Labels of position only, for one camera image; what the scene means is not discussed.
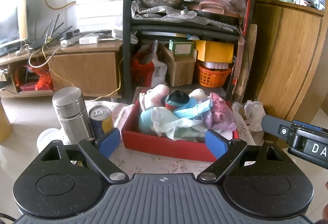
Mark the steel thermos flask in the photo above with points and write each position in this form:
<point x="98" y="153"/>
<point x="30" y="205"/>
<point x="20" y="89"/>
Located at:
<point x="72" y="114"/>

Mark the orange plastic basket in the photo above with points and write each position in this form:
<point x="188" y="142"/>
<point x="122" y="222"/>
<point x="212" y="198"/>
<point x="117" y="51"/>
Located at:
<point x="211" y="78"/>

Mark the cream plush toy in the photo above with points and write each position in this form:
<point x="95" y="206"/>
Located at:
<point x="198" y="95"/>

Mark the blue yellow drink can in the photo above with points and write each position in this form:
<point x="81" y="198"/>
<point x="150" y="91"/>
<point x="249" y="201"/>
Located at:
<point x="101" y="120"/>

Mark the white plastic bag on floor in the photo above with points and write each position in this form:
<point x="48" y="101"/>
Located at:
<point x="249" y="115"/>

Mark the white power adapter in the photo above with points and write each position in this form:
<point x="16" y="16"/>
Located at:
<point x="89" y="39"/>

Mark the red cardboard box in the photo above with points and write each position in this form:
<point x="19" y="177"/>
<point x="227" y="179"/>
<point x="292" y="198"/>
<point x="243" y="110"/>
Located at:
<point x="133" y="139"/>

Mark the wooden cabinet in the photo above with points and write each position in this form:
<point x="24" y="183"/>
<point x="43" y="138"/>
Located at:
<point x="289" y="69"/>

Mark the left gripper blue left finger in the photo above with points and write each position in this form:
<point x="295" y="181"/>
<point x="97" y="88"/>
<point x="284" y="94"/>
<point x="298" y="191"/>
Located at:
<point x="97" y="152"/>

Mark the right hand in brown glove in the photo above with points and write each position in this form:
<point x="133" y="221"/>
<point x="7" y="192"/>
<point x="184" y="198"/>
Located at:
<point x="324" y="219"/>

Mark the bubble wrap sheet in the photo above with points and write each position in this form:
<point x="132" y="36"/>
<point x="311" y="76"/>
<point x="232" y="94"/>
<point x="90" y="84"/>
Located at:
<point x="171" y="15"/>

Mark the red white plastic bag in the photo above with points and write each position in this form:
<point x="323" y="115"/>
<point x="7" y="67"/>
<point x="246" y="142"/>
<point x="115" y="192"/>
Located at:
<point x="146" y="69"/>

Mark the pink lidded pan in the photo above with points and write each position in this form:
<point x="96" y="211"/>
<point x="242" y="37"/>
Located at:
<point x="215" y="11"/>

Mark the brown cardboard box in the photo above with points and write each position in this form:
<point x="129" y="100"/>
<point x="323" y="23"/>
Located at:
<point x="180" y="69"/>

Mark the light blue towel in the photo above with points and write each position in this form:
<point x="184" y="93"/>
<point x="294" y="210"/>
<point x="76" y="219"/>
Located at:
<point x="185" y="123"/>

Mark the glass jar with lid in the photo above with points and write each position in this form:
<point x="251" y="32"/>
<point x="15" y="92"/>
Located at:
<point x="48" y="136"/>

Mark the purple knitted cloth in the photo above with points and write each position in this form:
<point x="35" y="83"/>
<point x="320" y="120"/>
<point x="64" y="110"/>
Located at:
<point x="219" y="116"/>

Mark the black metal shelf rack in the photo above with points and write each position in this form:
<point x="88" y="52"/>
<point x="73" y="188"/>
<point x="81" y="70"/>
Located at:
<point x="209" y="32"/>

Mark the dark striped sock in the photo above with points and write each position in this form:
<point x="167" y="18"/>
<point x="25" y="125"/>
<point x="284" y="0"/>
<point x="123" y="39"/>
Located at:
<point x="176" y="99"/>

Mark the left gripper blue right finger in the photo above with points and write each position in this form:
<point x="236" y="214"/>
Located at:
<point x="227" y="154"/>

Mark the green white box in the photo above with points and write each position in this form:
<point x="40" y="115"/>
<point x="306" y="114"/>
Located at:
<point x="181" y="47"/>

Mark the wooden TV stand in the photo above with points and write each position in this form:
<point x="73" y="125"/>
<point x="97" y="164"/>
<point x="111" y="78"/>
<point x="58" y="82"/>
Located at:
<point x="93" y="68"/>

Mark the yellow cardboard box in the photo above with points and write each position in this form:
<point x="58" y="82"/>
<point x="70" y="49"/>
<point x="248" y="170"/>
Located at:
<point x="211" y="51"/>

